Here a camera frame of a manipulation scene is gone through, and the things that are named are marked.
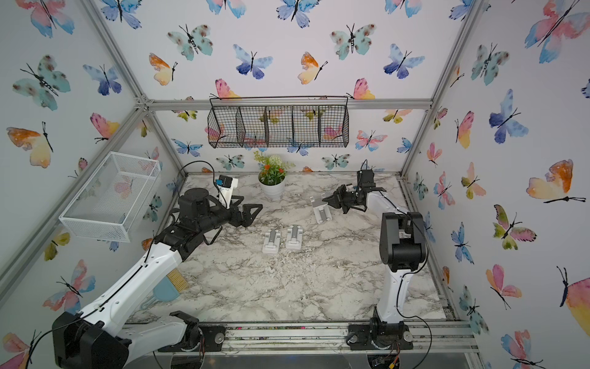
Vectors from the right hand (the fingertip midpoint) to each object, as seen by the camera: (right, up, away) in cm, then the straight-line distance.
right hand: (325, 196), depth 92 cm
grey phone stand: (-21, -18, +1) cm, 28 cm away
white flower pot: (-23, +2, +14) cm, 27 cm away
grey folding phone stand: (-2, -5, +1) cm, 6 cm away
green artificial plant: (-21, +11, +6) cm, 25 cm away
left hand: (-25, -2, -18) cm, 31 cm away
